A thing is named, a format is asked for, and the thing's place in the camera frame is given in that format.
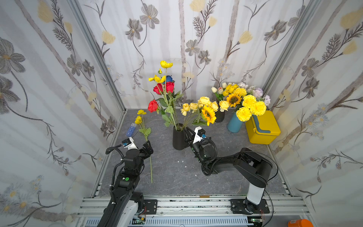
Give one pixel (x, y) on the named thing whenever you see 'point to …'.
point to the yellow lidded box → (263, 129)
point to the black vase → (179, 136)
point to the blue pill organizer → (131, 129)
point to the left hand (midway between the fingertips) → (145, 143)
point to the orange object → (300, 222)
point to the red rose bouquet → (164, 106)
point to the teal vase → (234, 124)
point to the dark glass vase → (220, 116)
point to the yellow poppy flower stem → (145, 130)
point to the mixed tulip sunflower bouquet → (235, 93)
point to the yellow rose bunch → (192, 111)
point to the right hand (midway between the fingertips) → (187, 128)
